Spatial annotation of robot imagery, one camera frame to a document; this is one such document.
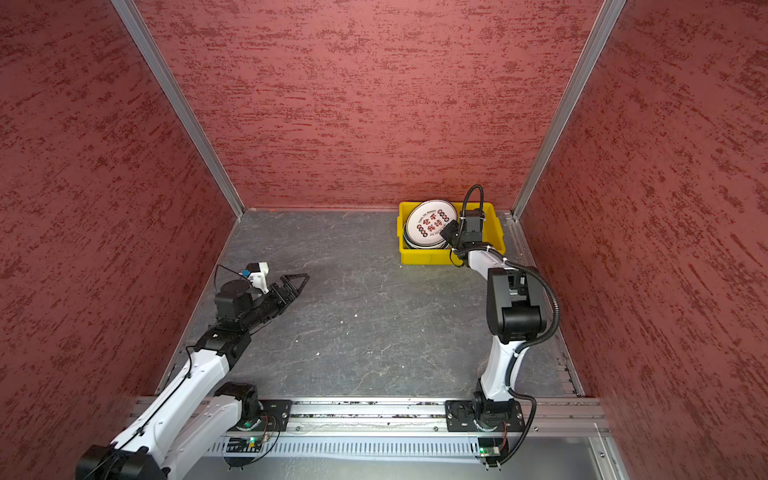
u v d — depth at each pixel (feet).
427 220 3.49
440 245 3.31
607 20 2.37
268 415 2.41
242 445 2.35
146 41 2.47
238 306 2.00
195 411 1.64
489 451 2.32
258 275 2.41
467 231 2.56
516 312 1.72
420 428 2.42
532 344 1.69
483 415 2.20
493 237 3.30
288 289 2.33
